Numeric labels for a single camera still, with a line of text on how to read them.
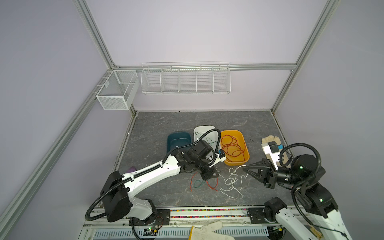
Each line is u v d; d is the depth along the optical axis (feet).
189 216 2.47
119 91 3.28
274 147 1.58
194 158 1.89
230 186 2.16
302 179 1.49
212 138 3.45
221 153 2.13
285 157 1.65
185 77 3.27
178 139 3.42
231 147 3.26
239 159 3.12
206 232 2.29
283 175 1.59
